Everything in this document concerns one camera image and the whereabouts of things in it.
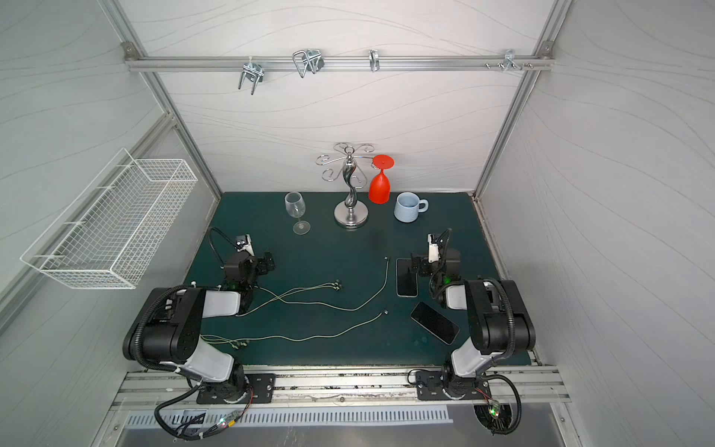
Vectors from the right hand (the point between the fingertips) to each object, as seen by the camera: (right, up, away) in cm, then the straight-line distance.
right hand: (429, 250), depth 96 cm
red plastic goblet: (-17, +23, +2) cm, 29 cm away
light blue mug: (-5, +16, +13) cm, 21 cm away
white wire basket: (-86, +6, -28) cm, 91 cm away
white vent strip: (-47, -40, -26) cm, 67 cm away
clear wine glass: (-48, +16, +5) cm, 51 cm away
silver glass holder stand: (-27, +29, -3) cm, 40 cm away
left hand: (-61, 0, -2) cm, 61 cm away
